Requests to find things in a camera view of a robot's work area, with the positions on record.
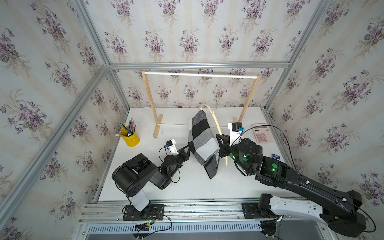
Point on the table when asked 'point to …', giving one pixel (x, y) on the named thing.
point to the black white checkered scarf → (203, 142)
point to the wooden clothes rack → (238, 118)
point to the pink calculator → (263, 134)
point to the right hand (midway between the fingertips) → (219, 135)
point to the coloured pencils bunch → (132, 127)
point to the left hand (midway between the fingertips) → (195, 148)
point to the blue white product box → (275, 156)
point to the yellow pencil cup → (132, 141)
